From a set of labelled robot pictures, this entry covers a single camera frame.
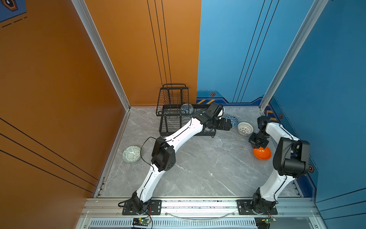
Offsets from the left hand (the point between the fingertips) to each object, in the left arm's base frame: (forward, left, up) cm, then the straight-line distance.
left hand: (226, 124), depth 85 cm
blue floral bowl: (+28, +24, -15) cm, 40 cm away
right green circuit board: (-45, -17, -19) cm, 52 cm away
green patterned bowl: (-11, +60, -18) cm, 63 cm away
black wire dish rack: (+36, +38, -12) cm, 54 cm away
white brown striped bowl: (+11, -19, -17) cm, 28 cm away
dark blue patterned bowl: (+17, -12, -16) cm, 26 cm away
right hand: (-5, -18, -15) cm, 24 cm away
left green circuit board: (-46, +46, -21) cm, 69 cm away
